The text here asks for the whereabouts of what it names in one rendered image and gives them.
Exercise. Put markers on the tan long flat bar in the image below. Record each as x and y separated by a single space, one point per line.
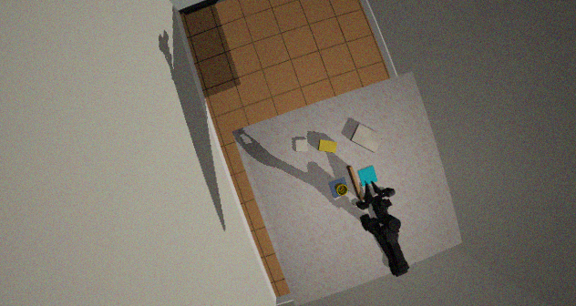
354 180

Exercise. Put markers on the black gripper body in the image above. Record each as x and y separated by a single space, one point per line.
365 204

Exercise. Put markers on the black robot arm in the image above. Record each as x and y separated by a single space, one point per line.
387 236

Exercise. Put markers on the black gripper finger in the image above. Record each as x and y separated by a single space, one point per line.
377 189
368 195

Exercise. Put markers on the yellow rectangular block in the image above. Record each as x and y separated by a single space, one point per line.
328 146

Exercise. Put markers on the beige flat square block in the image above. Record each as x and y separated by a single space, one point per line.
366 137

